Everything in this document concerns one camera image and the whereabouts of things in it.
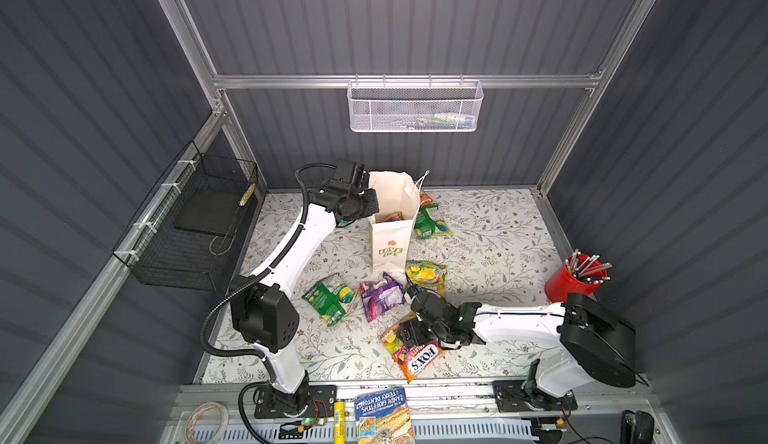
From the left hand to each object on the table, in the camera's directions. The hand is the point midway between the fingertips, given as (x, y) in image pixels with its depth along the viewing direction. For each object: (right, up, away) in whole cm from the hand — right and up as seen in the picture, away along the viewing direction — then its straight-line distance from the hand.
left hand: (375, 204), depth 84 cm
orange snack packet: (+18, +3, +31) cm, 36 cm away
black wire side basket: (-46, -8, -11) cm, 48 cm away
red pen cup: (+57, -20, 0) cm, 61 cm away
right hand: (+10, -37, 0) cm, 38 cm away
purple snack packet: (+2, -27, +3) cm, 27 cm away
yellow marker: (-8, -52, -14) cm, 55 cm away
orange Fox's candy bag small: (+6, -3, +18) cm, 20 cm away
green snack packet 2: (-13, -28, +3) cm, 31 cm away
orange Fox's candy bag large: (+9, -41, -7) cm, 43 cm away
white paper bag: (+5, -6, -6) cm, 10 cm away
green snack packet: (+17, -7, +20) cm, 27 cm away
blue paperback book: (+3, -51, -14) cm, 53 cm away
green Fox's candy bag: (+17, -22, +10) cm, 29 cm away
